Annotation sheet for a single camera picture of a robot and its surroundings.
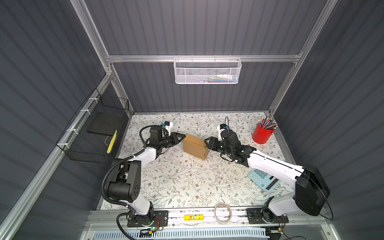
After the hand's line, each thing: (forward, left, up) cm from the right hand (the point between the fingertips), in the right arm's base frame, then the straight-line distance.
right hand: (208, 142), depth 82 cm
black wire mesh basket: (-3, +56, +12) cm, 57 cm away
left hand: (+6, +13, -3) cm, 15 cm away
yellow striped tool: (-10, +47, +11) cm, 49 cm away
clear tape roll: (-33, -10, -19) cm, 39 cm away
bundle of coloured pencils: (+19, -39, -5) cm, 44 cm away
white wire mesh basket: (+69, -2, +4) cm, 69 cm away
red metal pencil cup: (+13, -36, -12) cm, 41 cm away
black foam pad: (+3, +52, +13) cm, 54 cm away
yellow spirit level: (-34, +8, -16) cm, 38 cm away
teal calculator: (-15, -32, -17) cm, 39 cm away
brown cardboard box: (-1, +7, -3) cm, 8 cm away
